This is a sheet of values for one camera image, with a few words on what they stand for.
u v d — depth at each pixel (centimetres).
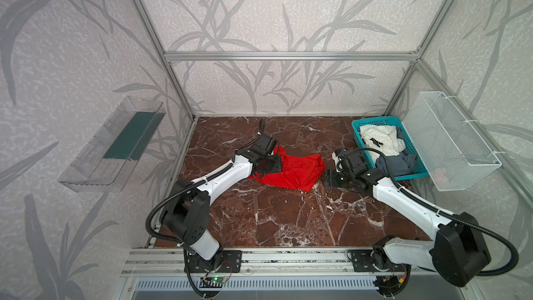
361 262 73
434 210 45
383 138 97
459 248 40
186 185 46
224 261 72
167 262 75
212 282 71
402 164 91
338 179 74
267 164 73
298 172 94
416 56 94
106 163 64
